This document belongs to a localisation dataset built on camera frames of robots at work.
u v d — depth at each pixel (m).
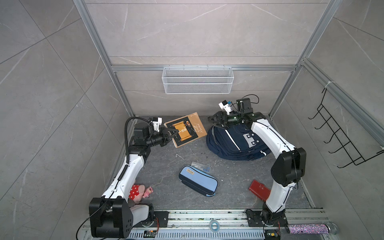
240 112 0.69
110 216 0.39
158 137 0.67
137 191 0.77
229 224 0.73
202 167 0.91
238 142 0.96
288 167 0.51
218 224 0.72
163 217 0.73
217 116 0.73
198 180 0.82
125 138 0.58
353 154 0.61
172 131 0.73
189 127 0.80
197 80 1.00
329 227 0.68
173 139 0.72
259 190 0.82
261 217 0.72
